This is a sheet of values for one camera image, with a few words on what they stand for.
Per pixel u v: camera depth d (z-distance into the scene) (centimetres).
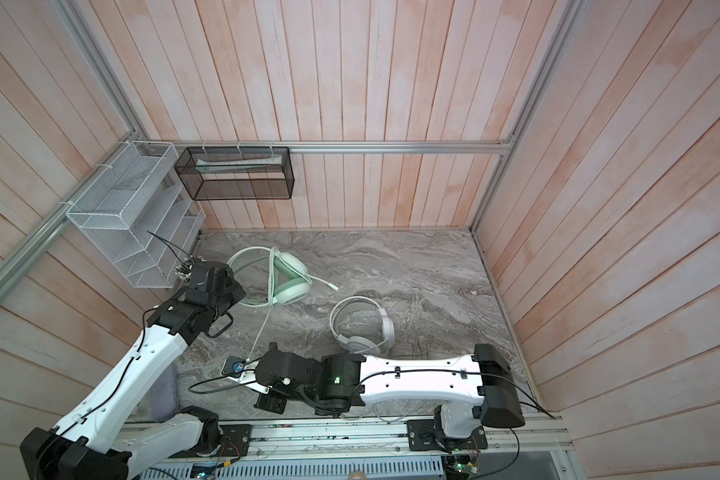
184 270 86
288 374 43
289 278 76
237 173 103
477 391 40
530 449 73
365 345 81
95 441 38
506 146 93
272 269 77
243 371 49
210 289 58
